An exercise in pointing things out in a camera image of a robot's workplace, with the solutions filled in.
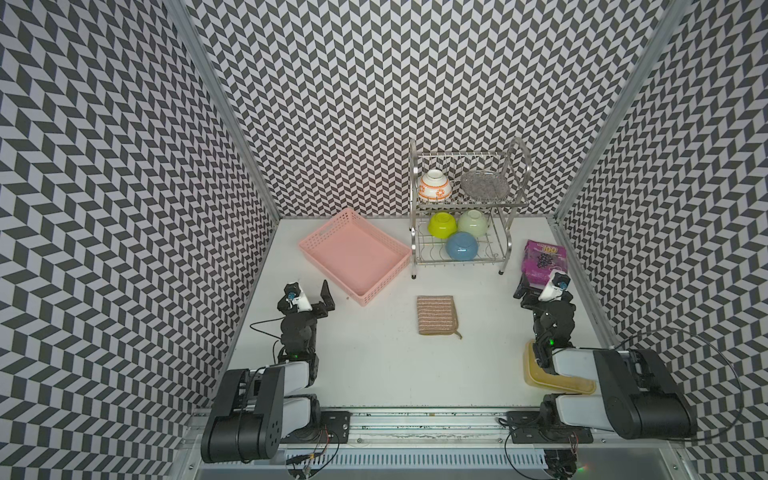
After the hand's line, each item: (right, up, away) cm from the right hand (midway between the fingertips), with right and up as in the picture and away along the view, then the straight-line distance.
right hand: (541, 288), depth 85 cm
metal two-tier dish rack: (-24, +25, -2) cm, 34 cm away
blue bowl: (-20, +12, +14) cm, 27 cm away
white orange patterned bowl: (-31, +29, -1) cm, 43 cm away
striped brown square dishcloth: (-29, -9, +5) cm, 31 cm away
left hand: (-68, +2, -2) cm, 68 cm away
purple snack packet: (+6, +8, +14) cm, 18 cm away
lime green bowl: (-25, +20, +22) cm, 39 cm away
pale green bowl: (-15, +21, +19) cm, 32 cm away
